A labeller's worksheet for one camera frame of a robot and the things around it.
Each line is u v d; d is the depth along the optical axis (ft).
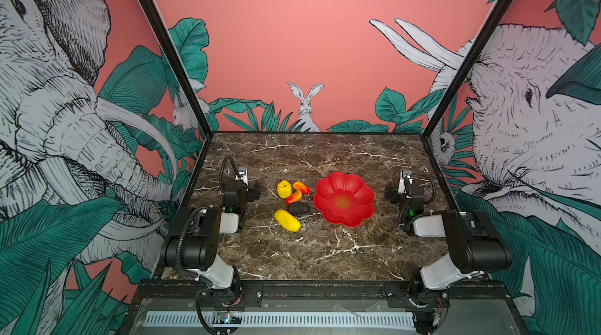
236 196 2.40
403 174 2.75
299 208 2.95
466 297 2.53
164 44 2.81
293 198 3.10
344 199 3.15
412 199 2.36
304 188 3.19
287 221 2.83
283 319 2.30
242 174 2.64
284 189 3.05
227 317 2.30
